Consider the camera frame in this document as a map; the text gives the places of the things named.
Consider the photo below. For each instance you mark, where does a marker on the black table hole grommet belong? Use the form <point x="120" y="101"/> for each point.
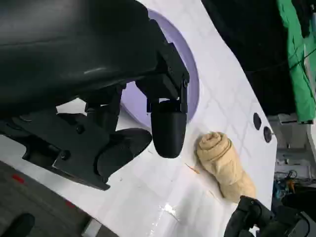
<point x="267" y="134"/>
<point x="257" y="121"/>

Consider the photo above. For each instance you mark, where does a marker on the lilac plate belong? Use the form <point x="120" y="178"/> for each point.
<point x="172" y="32"/>

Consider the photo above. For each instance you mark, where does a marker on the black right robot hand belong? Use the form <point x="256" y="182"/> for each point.
<point x="254" y="217"/>

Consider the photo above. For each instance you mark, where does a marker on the green cloth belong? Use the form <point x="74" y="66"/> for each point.
<point x="298" y="74"/>

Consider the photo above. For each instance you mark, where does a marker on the beige towel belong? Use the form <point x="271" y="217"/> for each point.
<point x="222" y="160"/>

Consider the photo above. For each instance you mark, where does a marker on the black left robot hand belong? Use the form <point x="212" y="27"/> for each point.
<point x="61" y="49"/>

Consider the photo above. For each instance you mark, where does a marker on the black backdrop curtain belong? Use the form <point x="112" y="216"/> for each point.
<point x="251" y="49"/>

